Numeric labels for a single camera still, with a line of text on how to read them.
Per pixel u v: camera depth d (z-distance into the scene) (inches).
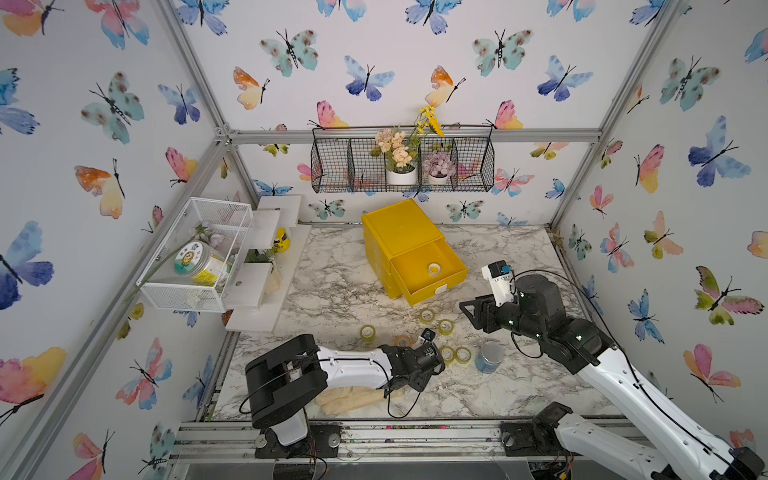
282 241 42.3
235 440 29.6
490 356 31.6
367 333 36.0
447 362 34.2
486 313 24.1
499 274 24.2
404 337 35.9
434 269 34.8
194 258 24.8
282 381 17.0
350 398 31.7
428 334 30.4
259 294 32.6
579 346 18.9
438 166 34.1
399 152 31.9
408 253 33.2
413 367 25.4
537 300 20.6
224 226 31.1
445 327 36.8
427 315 37.7
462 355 34.8
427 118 32.3
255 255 38.1
